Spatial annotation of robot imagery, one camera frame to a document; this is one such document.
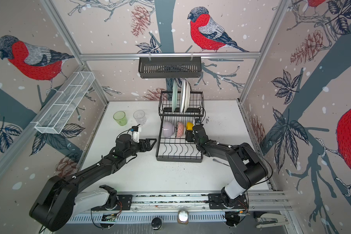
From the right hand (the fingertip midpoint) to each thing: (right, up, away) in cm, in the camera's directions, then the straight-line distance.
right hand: (189, 133), depth 94 cm
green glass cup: (-48, +10, +7) cm, 50 cm away
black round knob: (-16, -33, -34) cm, 50 cm away
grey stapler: (+35, -38, -25) cm, 57 cm away
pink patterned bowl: (-6, +3, -3) cm, 7 cm away
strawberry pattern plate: (-5, +22, -20) cm, 30 cm away
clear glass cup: (-34, +10, +7) cm, 36 cm away
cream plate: (-2, +23, -16) cm, 28 cm away
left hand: (-23, -3, -11) cm, 26 cm away
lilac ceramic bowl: (-14, +3, -2) cm, 14 cm away
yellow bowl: (0, +5, -4) cm, 6 cm away
